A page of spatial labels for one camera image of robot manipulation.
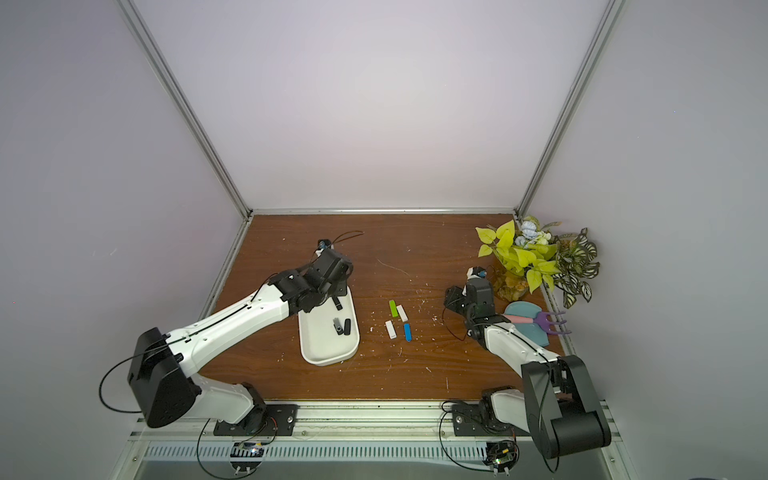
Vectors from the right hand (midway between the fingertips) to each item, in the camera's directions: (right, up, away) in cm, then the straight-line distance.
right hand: (453, 286), depth 90 cm
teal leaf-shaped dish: (+24, -8, +2) cm, 25 cm away
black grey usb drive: (-35, -12, -2) cm, 37 cm away
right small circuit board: (+7, -37, -20) cm, 43 cm away
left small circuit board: (-55, -38, -18) cm, 69 cm away
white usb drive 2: (-19, -13, -2) cm, 23 cm away
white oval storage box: (-38, -15, -2) cm, 41 cm away
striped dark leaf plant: (+30, +11, -13) cm, 34 cm away
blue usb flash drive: (-14, -13, -2) cm, 20 cm away
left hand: (-32, +4, -8) cm, 33 cm away
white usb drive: (-16, -9, +2) cm, 18 cm away
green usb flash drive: (-19, -7, +3) cm, 20 cm away
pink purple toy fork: (+28, -11, +1) cm, 30 cm away
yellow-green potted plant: (+16, +10, -14) cm, 24 cm away
